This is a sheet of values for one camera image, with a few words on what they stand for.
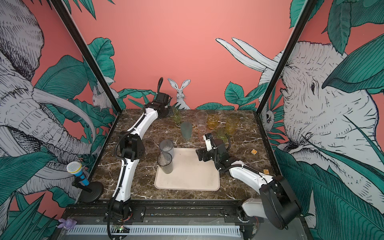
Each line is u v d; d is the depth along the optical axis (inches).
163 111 31.8
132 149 25.1
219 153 25.9
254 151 38.4
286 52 33.6
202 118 44.9
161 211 30.1
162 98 32.3
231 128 40.2
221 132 41.2
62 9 27.6
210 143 28.9
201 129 44.8
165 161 33.8
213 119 43.6
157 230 27.6
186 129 41.0
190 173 34.9
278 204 16.4
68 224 26.5
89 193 31.1
